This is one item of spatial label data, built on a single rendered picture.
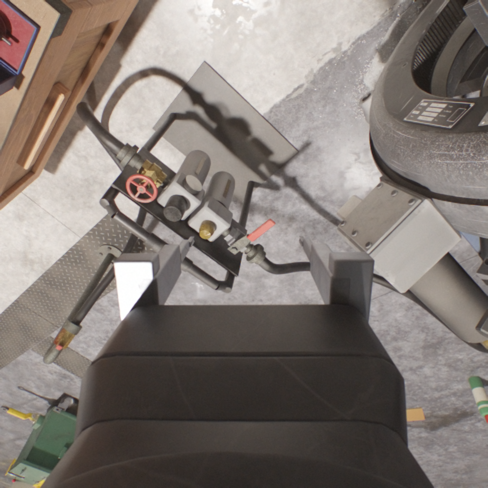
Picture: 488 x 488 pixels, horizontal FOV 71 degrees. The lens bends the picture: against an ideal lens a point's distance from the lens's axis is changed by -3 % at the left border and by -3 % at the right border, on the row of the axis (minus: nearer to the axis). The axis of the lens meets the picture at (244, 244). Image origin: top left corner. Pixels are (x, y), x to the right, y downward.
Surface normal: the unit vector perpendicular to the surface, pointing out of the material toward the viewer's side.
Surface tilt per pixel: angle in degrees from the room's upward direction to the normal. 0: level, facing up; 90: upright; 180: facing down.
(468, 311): 18
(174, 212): 0
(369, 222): 90
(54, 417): 90
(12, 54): 0
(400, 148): 81
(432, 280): 9
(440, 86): 75
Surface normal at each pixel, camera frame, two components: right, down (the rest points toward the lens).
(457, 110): -0.74, -0.57
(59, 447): 0.62, -0.55
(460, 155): -0.95, -0.11
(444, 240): 0.14, 0.39
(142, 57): -0.13, 0.63
